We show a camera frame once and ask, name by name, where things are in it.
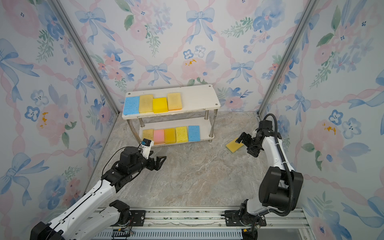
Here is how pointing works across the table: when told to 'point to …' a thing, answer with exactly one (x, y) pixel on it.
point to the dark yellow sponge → (233, 146)
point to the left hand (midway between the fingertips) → (159, 153)
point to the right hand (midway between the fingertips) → (242, 144)
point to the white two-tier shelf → (172, 115)
